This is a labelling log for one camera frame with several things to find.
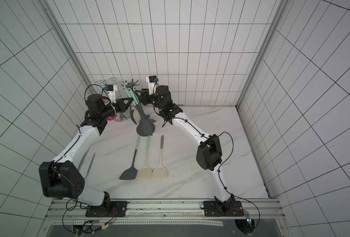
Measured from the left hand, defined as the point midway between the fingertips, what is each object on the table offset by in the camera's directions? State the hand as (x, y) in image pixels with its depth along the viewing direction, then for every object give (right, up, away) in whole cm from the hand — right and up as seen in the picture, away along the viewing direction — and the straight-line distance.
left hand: (132, 101), depth 79 cm
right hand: (+6, +8, -1) cm, 10 cm away
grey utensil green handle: (-5, -5, +15) cm, 17 cm away
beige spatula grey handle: (+15, -41, +6) cm, 44 cm away
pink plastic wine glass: (-8, -9, -7) cm, 14 cm away
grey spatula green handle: (-2, -41, +4) cm, 42 cm away
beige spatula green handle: (+6, -41, +4) cm, 42 cm away
